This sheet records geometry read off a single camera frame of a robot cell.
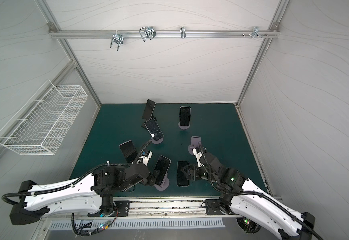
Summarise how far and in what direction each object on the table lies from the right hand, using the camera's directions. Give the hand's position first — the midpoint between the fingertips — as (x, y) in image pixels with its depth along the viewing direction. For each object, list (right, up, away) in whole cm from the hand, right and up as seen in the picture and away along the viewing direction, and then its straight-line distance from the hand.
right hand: (190, 164), depth 74 cm
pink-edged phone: (-14, -2, +4) cm, 15 cm away
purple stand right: (+4, +7, +17) cm, 19 cm away
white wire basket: (-70, +19, -5) cm, 73 cm away
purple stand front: (-13, -11, +3) cm, 18 cm away
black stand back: (-29, +23, +30) cm, 48 cm away
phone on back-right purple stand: (-1, +24, +25) cm, 35 cm away
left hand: (-18, -1, -3) cm, 18 cm away
